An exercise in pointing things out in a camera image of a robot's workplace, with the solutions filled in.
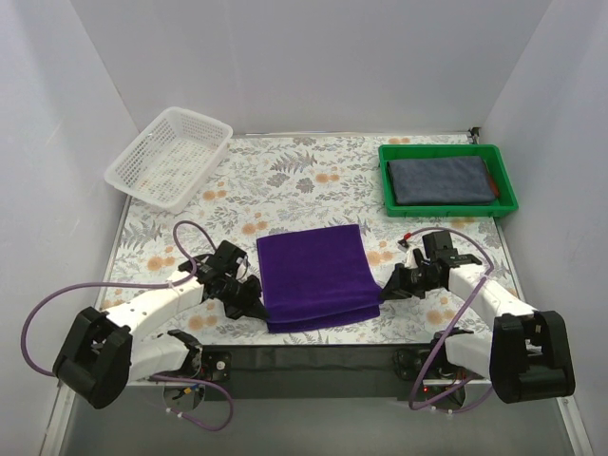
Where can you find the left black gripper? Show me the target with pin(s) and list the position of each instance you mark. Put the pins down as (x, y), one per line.
(242, 298)

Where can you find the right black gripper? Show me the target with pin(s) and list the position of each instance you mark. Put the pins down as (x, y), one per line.
(401, 281)

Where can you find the white plastic basket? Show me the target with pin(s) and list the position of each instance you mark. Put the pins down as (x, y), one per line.
(171, 159)

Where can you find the purple cloth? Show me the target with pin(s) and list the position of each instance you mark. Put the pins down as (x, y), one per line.
(316, 279)

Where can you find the grey cloth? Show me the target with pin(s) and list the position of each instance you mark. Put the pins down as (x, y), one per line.
(460, 180)

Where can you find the aluminium frame rail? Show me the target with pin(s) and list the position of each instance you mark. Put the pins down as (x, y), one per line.
(58, 421)

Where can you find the green plastic tray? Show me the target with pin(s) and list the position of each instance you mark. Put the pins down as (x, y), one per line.
(506, 202)

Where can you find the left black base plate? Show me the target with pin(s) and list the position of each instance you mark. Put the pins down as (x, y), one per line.
(212, 366)

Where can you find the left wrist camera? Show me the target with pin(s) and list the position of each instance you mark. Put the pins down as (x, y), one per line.
(228, 259)

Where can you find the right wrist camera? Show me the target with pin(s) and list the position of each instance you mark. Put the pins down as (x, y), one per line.
(437, 245)

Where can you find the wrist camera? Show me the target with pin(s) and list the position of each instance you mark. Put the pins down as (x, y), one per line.
(228, 259)
(437, 245)

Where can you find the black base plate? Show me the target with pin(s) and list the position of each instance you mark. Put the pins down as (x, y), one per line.
(409, 360)
(212, 366)

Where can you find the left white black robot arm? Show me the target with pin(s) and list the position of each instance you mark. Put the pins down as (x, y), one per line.
(105, 351)

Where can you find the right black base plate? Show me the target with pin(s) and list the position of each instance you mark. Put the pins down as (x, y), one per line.
(409, 360)

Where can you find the brown towel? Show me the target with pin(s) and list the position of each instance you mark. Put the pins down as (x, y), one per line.
(493, 186)

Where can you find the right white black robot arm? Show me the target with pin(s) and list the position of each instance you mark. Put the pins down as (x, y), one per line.
(526, 358)

